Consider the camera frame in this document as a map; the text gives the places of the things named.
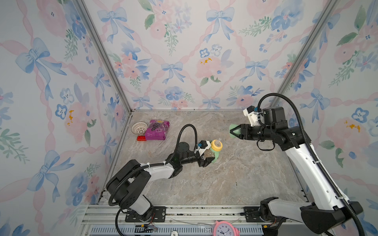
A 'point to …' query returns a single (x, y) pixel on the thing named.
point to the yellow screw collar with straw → (216, 144)
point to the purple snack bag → (157, 130)
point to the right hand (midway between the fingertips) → (235, 131)
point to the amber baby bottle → (208, 153)
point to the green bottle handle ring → (216, 155)
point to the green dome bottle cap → (237, 131)
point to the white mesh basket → (139, 128)
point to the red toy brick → (141, 138)
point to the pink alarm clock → (223, 228)
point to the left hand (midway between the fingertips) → (215, 151)
